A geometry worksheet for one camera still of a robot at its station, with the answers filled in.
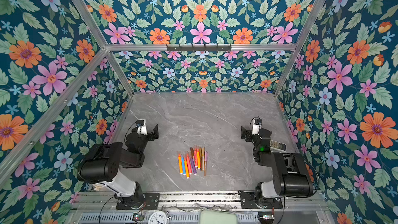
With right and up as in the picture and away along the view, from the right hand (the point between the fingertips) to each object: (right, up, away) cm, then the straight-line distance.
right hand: (254, 125), depth 92 cm
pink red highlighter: (-39, -20, -7) cm, 44 cm away
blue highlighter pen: (-41, -21, -7) cm, 47 cm away
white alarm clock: (-49, -38, -24) cm, 67 cm away
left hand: (-63, +1, 0) cm, 63 cm away
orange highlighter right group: (-33, -18, -5) cm, 38 cm away
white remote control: (+14, -12, -1) cm, 18 cm away
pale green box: (-23, -38, -24) cm, 50 cm away
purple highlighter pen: (-36, -21, -7) cm, 43 cm away
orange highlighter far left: (-43, -20, -7) cm, 48 cm away
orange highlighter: (-40, -23, -8) cm, 46 cm away
